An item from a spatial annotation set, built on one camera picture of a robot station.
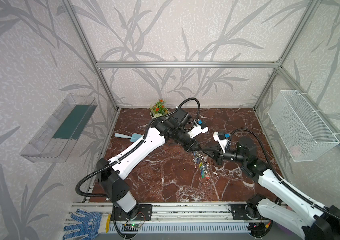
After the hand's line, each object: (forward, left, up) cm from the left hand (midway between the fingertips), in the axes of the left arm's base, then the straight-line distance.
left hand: (202, 145), depth 68 cm
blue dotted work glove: (-29, +51, -25) cm, 64 cm away
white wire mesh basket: (0, -42, +8) cm, 43 cm away
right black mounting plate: (-23, -20, -25) cm, 40 cm away
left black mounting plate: (-24, +29, -25) cm, 45 cm away
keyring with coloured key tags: (-5, +1, -4) cm, 6 cm away
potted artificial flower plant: (+34, +25, -13) cm, 44 cm away
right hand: (+1, -1, -2) cm, 2 cm away
